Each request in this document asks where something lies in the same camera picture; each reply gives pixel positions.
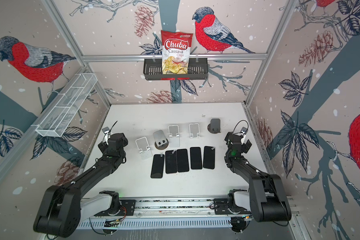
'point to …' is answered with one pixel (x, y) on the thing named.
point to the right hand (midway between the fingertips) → (238, 137)
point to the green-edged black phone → (196, 158)
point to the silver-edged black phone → (182, 162)
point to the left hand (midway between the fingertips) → (110, 137)
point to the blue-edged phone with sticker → (157, 166)
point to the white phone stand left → (174, 137)
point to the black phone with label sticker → (209, 157)
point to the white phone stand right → (194, 129)
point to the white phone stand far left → (142, 145)
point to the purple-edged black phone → (170, 160)
